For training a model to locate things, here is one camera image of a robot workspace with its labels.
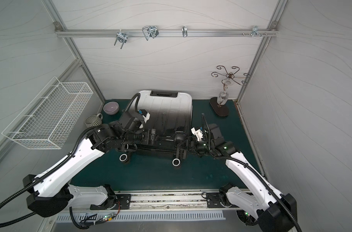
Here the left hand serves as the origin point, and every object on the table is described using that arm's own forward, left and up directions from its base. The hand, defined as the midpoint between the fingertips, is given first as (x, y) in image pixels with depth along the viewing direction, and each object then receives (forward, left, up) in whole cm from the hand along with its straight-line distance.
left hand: (153, 135), depth 66 cm
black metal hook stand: (+44, -47, -29) cm, 71 cm away
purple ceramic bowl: (+39, +43, -25) cm, 63 cm away
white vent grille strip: (-28, +1, -29) cm, 41 cm away
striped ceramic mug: (+27, +52, -25) cm, 63 cm away
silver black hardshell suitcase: (+19, -6, -7) cm, 21 cm away
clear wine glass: (+36, -41, -9) cm, 55 cm away
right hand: (-2, -14, -9) cm, 16 cm away
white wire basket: (+6, +52, +3) cm, 52 cm away
